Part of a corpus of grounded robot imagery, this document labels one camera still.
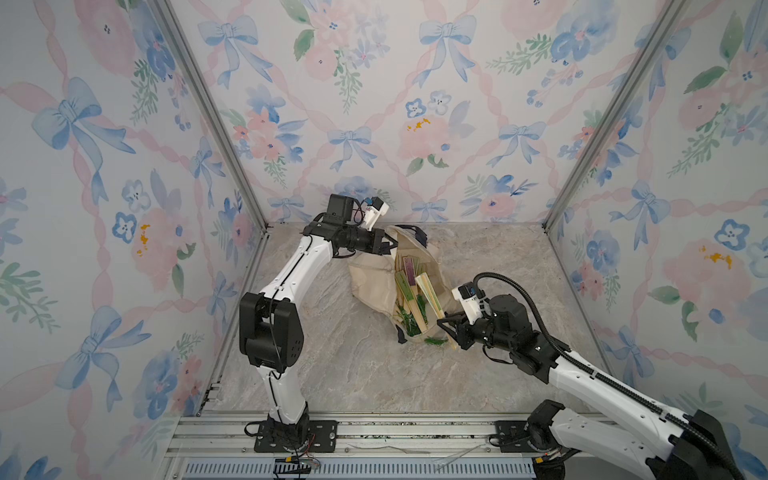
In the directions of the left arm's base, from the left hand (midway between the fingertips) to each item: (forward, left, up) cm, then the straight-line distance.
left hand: (398, 242), depth 82 cm
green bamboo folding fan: (-15, -8, -3) cm, 17 cm away
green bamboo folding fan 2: (-5, -3, -19) cm, 20 cm away
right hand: (-19, -12, -8) cm, 24 cm away
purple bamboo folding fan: (+4, -4, -17) cm, 18 cm away
